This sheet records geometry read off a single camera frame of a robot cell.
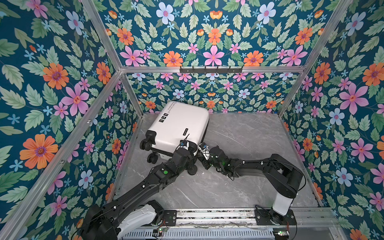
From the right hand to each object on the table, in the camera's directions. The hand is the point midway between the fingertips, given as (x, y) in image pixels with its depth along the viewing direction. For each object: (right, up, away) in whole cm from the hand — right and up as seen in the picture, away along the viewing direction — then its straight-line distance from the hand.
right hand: (200, 154), depth 88 cm
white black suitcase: (-16, +19, 0) cm, 25 cm away
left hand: (-3, +2, -10) cm, 11 cm away
